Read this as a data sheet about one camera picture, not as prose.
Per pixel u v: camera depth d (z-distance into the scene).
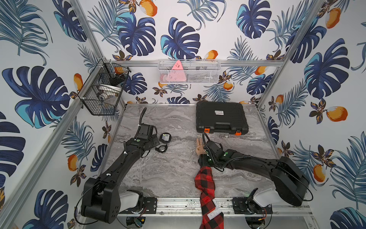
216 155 0.67
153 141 0.77
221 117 1.07
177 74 0.90
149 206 0.74
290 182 0.43
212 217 0.70
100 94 0.84
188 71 0.93
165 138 1.00
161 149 0.95
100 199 0.40
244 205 0.73
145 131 0.66
